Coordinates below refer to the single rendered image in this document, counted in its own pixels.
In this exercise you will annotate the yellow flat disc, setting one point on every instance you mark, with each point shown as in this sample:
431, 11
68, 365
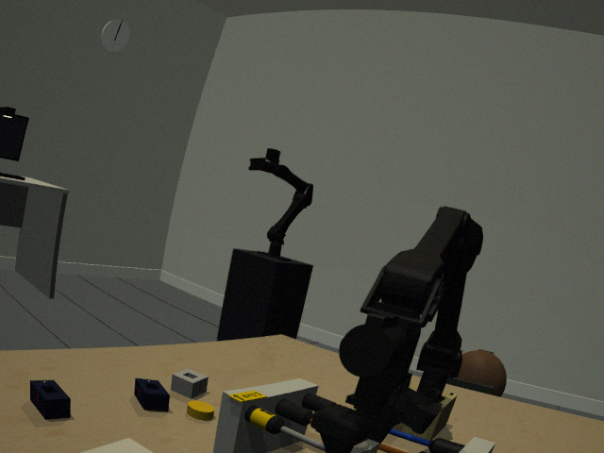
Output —
200, 410

